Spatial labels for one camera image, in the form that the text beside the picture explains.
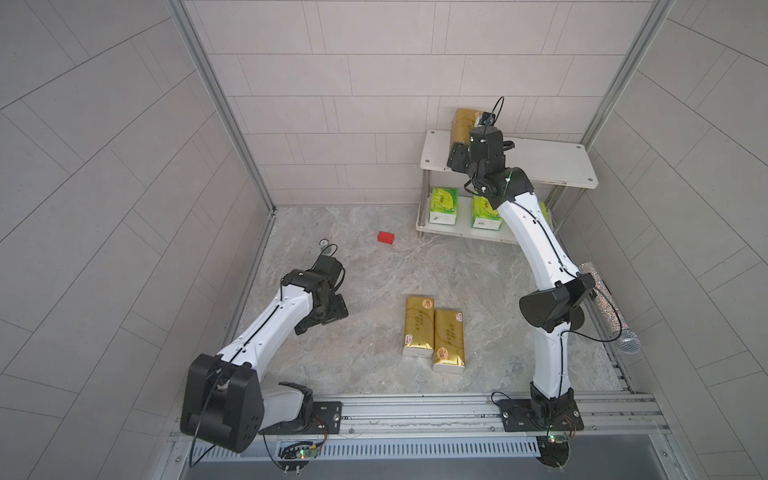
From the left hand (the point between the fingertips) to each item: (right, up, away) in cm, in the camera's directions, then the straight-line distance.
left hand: (332, 315), depth 83 cm
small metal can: (-7, +19, +19) cm, 28 cm away
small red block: (+14, +21, +24) cm, 35 cm away
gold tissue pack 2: (+32, -5, -6) cm, 33 cm away
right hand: (+35, +46, -3) cm, 58 cm away
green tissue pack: (+70, +30, +21) cm, 79 cm away
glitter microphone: (+69, 0, -18) cm, 71 cm away
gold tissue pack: (+24, -4, -4) cm, 25 cm away
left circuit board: (-4, -26, -17) cm, 32 cm away
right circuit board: (+54, -27, -15) cm, 62 cm away
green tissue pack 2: (+34, +32, +19) cm, 51 cm away
